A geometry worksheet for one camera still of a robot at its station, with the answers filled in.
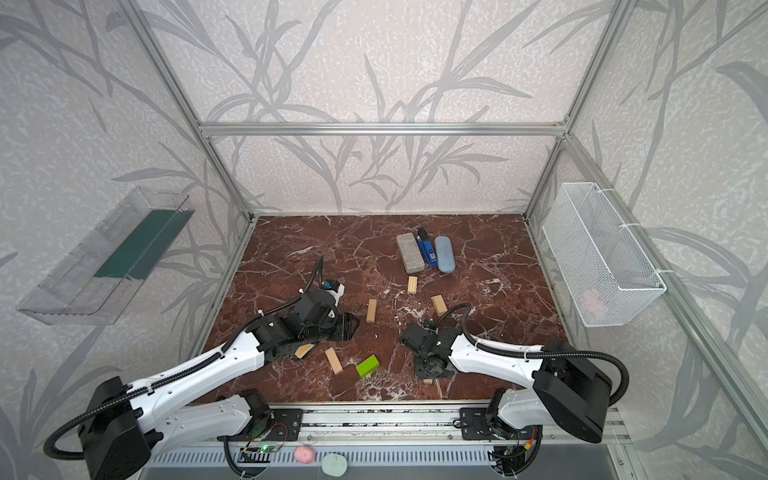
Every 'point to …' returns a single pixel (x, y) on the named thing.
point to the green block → (368, 366)
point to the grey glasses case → (410, 252)
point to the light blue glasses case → (444, 254)
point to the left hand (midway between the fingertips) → (357, 314)
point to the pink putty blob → (304, 455)
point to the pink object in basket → (592, 301)
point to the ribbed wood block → (412, 284)
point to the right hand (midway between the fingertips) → (422, 361)
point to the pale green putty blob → (334, 465)
